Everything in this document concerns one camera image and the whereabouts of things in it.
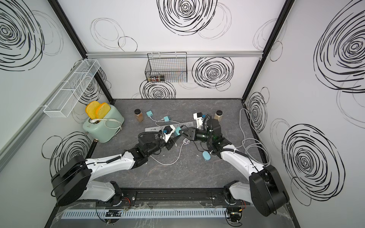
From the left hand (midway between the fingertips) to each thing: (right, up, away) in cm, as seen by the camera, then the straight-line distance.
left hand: (178, 132), depth 77 cm
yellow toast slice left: (-53, +13, +9) cm, 55 cm away
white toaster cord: (-43, +7, +10) cm, 45 cm away
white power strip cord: (+47, -8, +19) cm, 51 cm away
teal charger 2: (-10, +6, +28) cm, 30 cm away
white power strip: (-16, -1, +22) cm, 27 cm away
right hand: (+2, 0, -2) cm, 3 cm away
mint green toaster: (-46, 0, +10) cm, 48 cm away
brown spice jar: (-29, +9, +23) cm, 38 cm away
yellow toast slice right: (-47, +12, +9) cm, 49 cm away
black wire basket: (-4, +43, +19) cm, 48 cm away
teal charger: (-24, +10, +32) cm, 41 cm away
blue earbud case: (+17, -16, +10) cm, 26 cm away
